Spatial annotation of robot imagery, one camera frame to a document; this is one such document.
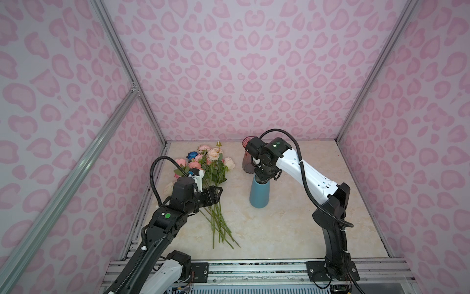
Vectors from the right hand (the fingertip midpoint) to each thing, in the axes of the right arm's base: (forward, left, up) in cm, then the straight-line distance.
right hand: (266, 175), depth 80 cm
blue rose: (+23, +41, -15) cm, 49 cm away
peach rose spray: (+24, +32, -13) cm, 43 cm away
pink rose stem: (+12, +43, -10) cm, 46 cm away
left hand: (-8, +20, +3) cm, 22 cm away
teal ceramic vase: (-7, +3, -5) cm, 9 cm away
